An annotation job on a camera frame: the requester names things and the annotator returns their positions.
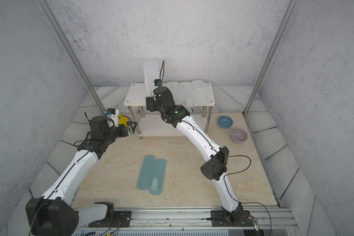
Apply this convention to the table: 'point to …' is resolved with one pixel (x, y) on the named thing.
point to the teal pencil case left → (146, 172)
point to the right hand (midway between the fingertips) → (152, 97)
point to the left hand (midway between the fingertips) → (132, 123)
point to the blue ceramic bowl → (225, 122)
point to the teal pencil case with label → (156, 184)
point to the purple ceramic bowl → (238, 135)
